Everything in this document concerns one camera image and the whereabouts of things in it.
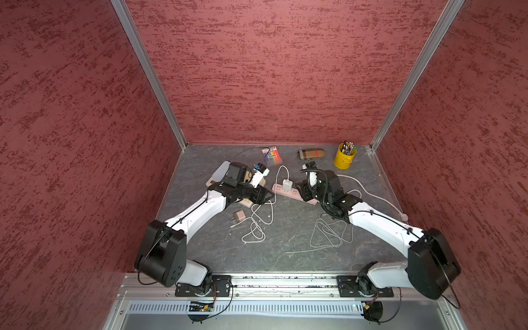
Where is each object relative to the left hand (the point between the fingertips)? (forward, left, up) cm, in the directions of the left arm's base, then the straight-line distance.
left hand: (266, 195), depth 83 cm
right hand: (+4, -13, +1) cm, 14 cm away
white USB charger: (+10, -9, -7) cm, 15 cm away
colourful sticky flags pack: (+33, -2, -12) cm, 36 cm away
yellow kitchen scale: (-1, +9, -4) cm, 10 cm away
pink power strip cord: (-1, -65, -17) cm, 67 cm away
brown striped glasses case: (+34, -24, -11) cm, 44 cm away
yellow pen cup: (+26, -39, -3) cm, 47 cm away
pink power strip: (+8, -13, -11) cm, 19 cm away
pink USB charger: (-4, +12, -12) cm, 17 cm away
